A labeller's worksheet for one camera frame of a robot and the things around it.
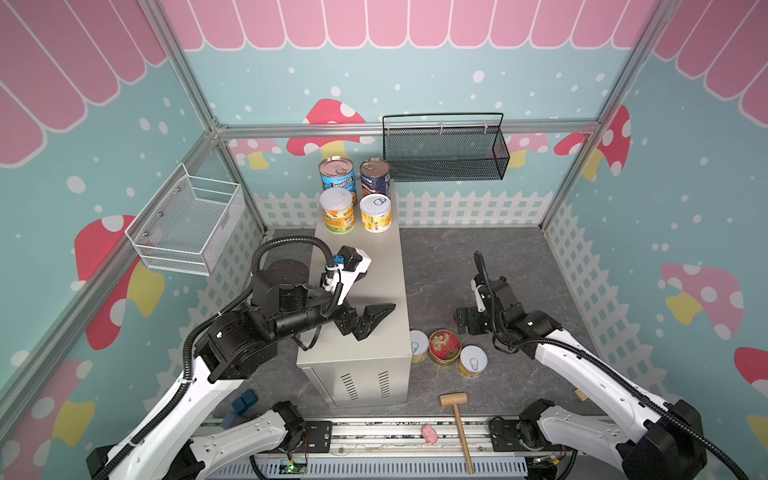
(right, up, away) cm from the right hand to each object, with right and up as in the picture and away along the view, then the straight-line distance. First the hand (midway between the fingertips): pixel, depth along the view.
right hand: (467, 312), depth 82 cm
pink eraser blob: (-11, -29, -8) cm, 32 cm away
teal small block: (-61, -24, -3) cm, 66 cm away
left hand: (-24, +8, -25) cm, 35 cm away
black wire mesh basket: (-4, +50, +13) cm, 52 cm away
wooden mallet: (-4, -23, -3) cm, 23 cm away
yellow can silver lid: (+1, -13, 0) cm, 13 cm away
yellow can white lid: (-13, -10, +3) cm, 17 cm away
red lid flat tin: (-6, -10, +4) cm, 13 cm away
